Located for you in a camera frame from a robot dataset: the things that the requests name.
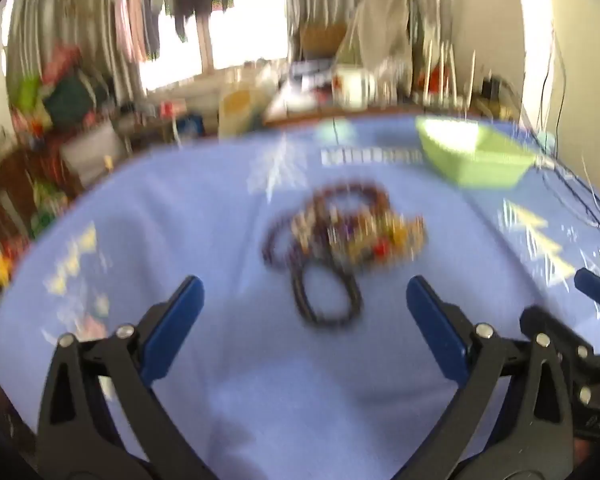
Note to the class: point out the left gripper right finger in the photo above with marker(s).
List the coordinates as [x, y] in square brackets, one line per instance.
[533, 435]

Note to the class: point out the green plastic basket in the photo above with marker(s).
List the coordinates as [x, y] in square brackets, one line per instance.
[472, 155]

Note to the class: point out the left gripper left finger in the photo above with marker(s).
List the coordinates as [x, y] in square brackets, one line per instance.
[77, 437]

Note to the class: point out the grey curtain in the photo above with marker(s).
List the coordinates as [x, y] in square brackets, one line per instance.
[38, 27]

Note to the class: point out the dark green duffel bag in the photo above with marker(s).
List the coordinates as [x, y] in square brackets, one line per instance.
[74, 97]

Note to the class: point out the wooden armchair grey cushion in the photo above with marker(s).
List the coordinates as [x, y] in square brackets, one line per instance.
[93, 153]

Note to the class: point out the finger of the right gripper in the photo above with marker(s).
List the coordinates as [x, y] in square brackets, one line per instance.
[588, 283]
[580, 365]

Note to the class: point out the wooden desk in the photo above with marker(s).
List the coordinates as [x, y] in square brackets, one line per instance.
[336, 112]

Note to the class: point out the white enamel mug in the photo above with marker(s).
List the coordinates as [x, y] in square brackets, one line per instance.
[353, 88]

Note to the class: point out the pile of mixed jewelry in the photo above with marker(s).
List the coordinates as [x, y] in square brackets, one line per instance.
[352, 225]

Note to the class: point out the blue patterned bed sheet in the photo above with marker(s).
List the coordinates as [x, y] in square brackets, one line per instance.
[258, 394]

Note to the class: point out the cardboard box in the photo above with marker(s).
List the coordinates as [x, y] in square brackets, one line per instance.
[321, 41]

